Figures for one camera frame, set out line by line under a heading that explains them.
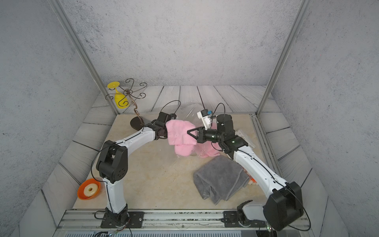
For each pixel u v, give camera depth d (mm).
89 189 795
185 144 714
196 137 685
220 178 825
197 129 671
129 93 910
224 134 575
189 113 961
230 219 726
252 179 827
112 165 514
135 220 728
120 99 963
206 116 646
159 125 745
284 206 394
